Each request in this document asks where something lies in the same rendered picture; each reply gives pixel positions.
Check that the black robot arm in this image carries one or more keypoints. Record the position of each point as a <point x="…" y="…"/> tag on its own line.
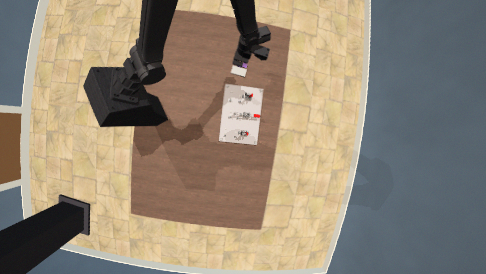
<point x="155" y="21"/>

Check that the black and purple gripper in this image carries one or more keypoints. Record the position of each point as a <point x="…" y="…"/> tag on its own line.
<point x="238" y="58"/>

